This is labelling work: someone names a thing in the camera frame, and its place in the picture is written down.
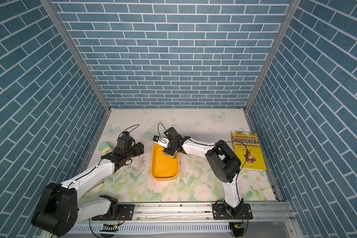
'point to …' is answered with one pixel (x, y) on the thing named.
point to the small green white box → (104, 148)
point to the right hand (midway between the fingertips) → (166, 145)
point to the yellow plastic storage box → (163, 167)
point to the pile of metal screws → (175, 155)
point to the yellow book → (247, 148)
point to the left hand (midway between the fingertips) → (142, 146)
